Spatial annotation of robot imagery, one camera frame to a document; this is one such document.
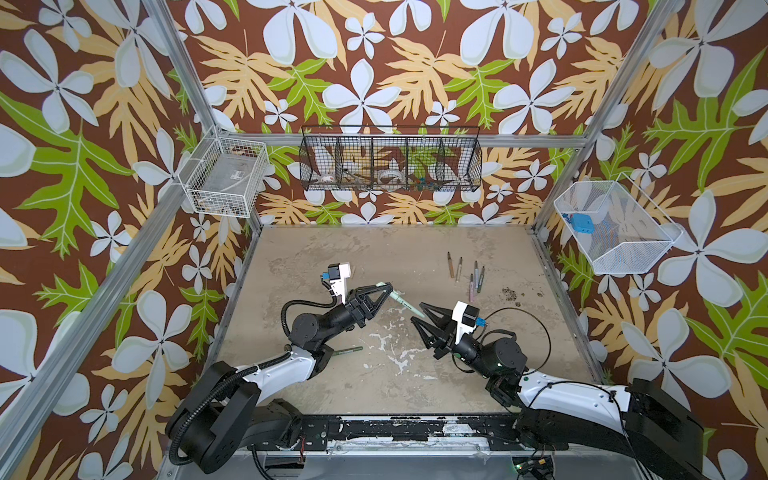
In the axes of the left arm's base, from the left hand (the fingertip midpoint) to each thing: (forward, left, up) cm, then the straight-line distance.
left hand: (389, 289), depth 64 cm
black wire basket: (+52, 0, -1) cm, 52 cm away
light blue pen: (+26, -32, -31) cm, 52 cm away
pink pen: (+20, -30, -31) cm, 48 cm away
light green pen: (-1, -2, -2) cm, 3 cm away
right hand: (-4, -6, -4) cm, 9 cm away
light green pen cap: (+1, +2, 0) cm, 2 cm away
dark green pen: (-2, +11, -32) cm, 34 cm away
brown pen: (+29, -25, -33) cm, 50 cm away
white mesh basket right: (+23, -64, -4) cm, 68 cm away
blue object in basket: (+27, -58, -6) cm, 64 cm away
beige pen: (+29, -27, -32) cm, 51 cm away
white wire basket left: (+38, +48, +1) cm, 61 cm away
